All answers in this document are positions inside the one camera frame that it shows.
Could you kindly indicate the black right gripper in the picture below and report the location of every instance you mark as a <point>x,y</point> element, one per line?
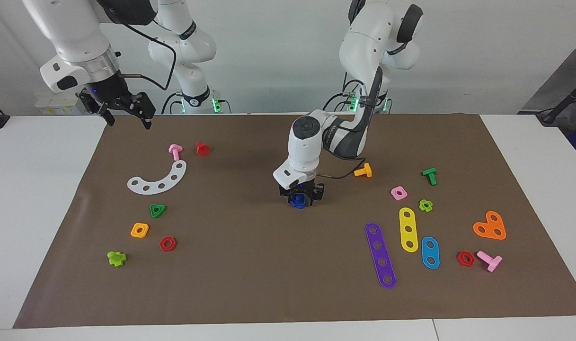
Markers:
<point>110,92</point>

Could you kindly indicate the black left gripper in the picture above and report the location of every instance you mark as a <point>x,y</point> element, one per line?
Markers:
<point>316,188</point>

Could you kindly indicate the blue square plastic nut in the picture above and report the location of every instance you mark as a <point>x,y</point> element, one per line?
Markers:
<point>298,198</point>

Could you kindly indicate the blue triangle-head plastic bolt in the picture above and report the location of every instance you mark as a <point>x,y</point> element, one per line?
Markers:
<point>297,206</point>

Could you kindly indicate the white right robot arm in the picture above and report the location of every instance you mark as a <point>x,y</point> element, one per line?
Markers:
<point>75,38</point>

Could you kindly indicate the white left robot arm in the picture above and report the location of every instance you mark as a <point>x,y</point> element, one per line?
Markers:
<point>373,42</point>

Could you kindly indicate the pink plastic bolt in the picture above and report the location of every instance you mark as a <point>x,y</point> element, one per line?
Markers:
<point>491,260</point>
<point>175,152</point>

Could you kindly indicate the orange plastic bolt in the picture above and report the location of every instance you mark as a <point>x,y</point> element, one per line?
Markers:
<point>363,171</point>

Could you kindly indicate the cream cardboard boxes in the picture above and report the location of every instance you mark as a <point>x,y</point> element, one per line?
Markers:
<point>56,106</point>

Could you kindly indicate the white curved five-hole strip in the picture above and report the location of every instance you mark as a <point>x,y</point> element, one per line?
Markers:
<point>153,188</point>

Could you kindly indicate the red hex-head plastic bolt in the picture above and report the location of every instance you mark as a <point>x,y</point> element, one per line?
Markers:
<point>202,149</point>

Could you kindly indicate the brown table mat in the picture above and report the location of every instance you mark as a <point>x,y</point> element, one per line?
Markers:
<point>250,265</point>

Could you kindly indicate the pink square plastic nut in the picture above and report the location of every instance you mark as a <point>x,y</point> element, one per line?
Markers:
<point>394,194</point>

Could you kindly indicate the purple four-hole plastic strip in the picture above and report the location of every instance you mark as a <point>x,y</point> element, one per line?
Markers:
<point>380,253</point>

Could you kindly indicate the green triangular plastic nut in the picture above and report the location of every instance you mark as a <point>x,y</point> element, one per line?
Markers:
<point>153,212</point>

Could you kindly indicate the yellow three-hole plastic strip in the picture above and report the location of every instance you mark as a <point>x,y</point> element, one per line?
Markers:
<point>403,237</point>

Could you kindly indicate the orange square plastic nut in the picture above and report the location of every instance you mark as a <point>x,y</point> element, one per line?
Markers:
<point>134,231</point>

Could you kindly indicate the lime cross-shaped plastic nut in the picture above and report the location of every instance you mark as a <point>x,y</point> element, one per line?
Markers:
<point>422,206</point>

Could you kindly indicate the dark green plastic bolt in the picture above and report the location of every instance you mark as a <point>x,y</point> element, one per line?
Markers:
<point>431,175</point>

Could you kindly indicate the red hexagonal plastic nut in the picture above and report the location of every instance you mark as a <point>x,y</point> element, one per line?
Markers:
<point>460,259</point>
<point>162,244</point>

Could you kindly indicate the blue two-hole plastic strip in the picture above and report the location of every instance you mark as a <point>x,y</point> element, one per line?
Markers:
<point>430,248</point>

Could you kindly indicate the lime cross-head plastic bolt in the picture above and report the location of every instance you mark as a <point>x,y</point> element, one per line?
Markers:
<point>116,259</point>

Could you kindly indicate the orange three-hole corner plate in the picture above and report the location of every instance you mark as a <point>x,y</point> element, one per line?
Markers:
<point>489,226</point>

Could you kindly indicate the black stand foot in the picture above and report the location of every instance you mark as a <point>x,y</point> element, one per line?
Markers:
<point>550,116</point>

